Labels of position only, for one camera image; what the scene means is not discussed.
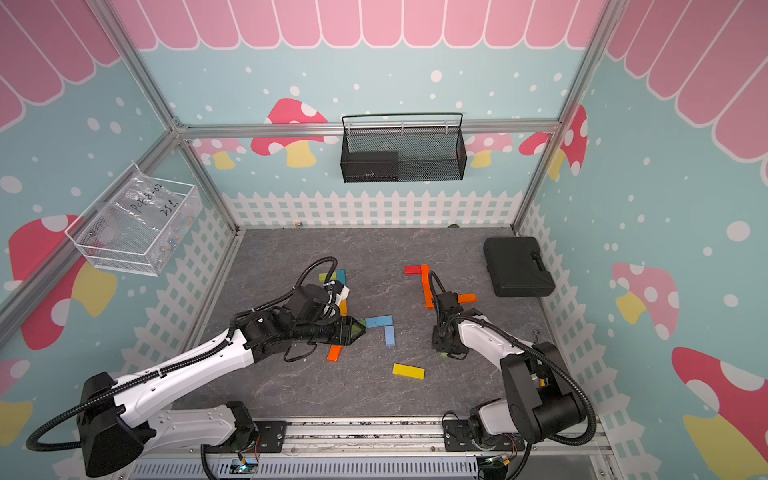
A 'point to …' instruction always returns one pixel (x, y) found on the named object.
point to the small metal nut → (297, 225)
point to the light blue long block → (379, 321)
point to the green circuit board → (242, 468)
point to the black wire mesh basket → (403, 147)
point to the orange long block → (334, 353)
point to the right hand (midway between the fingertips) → (442, 343)
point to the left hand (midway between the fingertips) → (357, 335)
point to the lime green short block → (322, 277)
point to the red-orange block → (425, 270)
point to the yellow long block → (408, 371)
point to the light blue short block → (389, 335)
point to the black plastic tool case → (517, 268)
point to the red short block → (412, 270)
